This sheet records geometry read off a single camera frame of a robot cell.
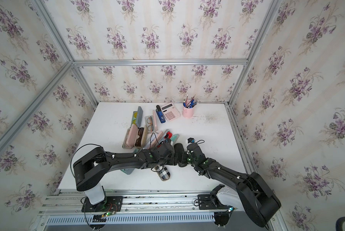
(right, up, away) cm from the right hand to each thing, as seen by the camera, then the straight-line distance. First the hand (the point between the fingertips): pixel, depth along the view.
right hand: (182, 155), depth 87 cm
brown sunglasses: (-29, +6, +8) cm, 31 cm away
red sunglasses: (-8, +11, +9) cm, 17 cm away
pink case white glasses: (-19, +8, +9) cm, 23 cm away
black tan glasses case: (-2, +2, -10) cm, 10 cm away
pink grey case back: (-19, +20, +12) cm, 30 cm away
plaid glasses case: (-11, -8, -7) cm, 15 cm away
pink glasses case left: (-33, +10, +5) cm, 35 cm away
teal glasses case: (-31, -7, -7) cm, 32 cm away
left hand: (-3, -2, -1) cm, 4 cm away
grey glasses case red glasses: (-5, +9, +5) cm, 12 cm away
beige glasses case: (-25, +10, +6) cm, 27 cm away
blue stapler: (-16, +26, +24) cm, 39 cm away
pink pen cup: (+6, +28, +18) cm, 34 cm away
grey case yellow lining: (-31, +24, +15) cm, 42 cm away
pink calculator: (-7, +28, +25) cm, 38 cm away
